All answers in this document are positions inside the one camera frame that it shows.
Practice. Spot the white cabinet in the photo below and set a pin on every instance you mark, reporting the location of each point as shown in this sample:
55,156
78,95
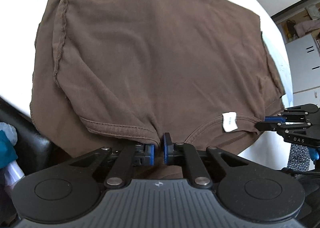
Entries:
302,55

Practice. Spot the black leather chair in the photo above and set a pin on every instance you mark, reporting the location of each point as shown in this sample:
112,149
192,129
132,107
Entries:
32,143

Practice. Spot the white paper roll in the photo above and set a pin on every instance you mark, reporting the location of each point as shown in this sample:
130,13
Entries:
15,174

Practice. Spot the teal cloth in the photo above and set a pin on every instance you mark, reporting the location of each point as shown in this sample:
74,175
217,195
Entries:
7,150

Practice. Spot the brown shirt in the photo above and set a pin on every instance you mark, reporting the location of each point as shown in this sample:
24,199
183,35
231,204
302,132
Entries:
162,55

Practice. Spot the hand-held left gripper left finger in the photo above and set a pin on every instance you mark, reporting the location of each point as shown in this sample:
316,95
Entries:
148,154

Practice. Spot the person's right forearm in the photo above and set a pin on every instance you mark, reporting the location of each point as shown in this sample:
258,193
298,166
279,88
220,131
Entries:
301,155

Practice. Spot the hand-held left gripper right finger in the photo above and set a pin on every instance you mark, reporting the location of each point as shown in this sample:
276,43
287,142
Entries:
167,150

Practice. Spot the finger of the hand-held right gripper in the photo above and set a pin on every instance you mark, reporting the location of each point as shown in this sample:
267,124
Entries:
275,119
280,126

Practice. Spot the person's right hand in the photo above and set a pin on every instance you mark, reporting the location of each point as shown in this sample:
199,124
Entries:
314,154

